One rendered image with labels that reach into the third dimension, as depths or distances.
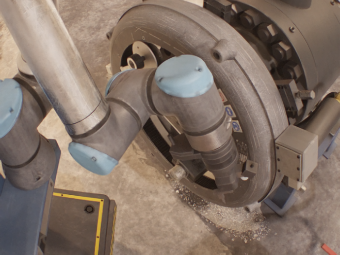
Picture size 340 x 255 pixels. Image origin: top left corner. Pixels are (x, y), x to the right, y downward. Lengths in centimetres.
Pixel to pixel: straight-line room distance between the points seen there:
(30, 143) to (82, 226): 50
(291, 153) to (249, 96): 17
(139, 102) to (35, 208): 43
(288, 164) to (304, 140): 7
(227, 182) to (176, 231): 82
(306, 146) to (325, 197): 99
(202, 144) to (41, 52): 35
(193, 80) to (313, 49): 67
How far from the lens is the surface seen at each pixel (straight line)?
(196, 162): 102
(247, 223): 157
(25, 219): 90
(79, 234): 123
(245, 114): 79
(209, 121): 62
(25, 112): 80
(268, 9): 113
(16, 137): 79
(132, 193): 163
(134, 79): 66
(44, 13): 49
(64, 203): 130
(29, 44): 50
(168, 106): 61
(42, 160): 90
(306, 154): 79
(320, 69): 120
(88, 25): 269
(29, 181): 91
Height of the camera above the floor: 143
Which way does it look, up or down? 51 degrees down
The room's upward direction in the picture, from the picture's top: 3 degrees counter-clockwise
